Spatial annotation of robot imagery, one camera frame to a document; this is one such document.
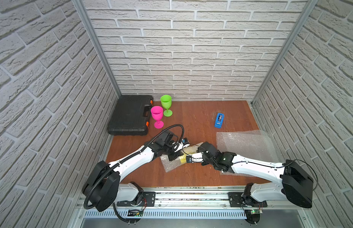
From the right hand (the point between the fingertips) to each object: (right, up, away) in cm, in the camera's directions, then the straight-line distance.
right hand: (200, 147), depth 84 cm
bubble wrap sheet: (-19, -10, -3) cm, 21 cm away
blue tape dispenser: (+17, +16, +20) cm, 30 cm away
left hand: (-11, -1, -1) cm, 11 cm away
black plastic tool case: (-49, +20, +20) cm, 56 cm away
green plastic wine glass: (-23, +31, +18) cm, 42 cm away
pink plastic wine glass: (-28, +21, +11) cm, 37 cm away
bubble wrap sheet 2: (+37, 0, +10) cm, 38 cm away
